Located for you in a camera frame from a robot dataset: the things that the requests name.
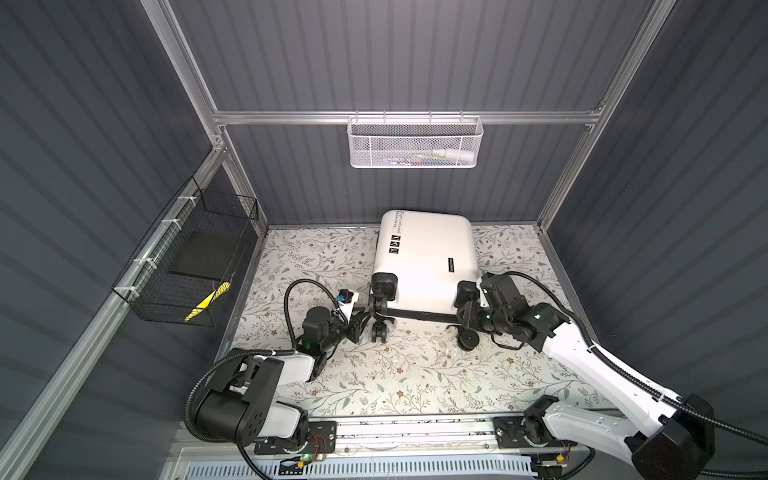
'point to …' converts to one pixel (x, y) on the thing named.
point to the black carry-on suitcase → (424, 265)
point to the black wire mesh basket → (156, 294)
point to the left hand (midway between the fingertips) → (367, 310)
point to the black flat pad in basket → (209, 253)
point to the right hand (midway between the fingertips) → (464, 317)
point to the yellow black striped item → (207, 301)
